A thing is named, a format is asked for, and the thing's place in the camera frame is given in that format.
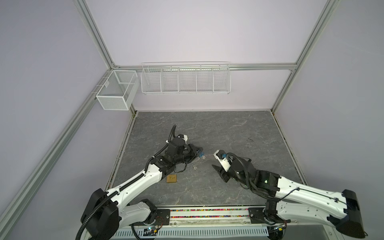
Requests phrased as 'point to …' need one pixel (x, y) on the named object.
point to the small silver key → (195, 167)
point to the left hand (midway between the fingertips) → (204, 151)
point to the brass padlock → (171, 178)
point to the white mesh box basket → (118, 91)
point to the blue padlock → (201, 155)
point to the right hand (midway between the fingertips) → (216, 162)
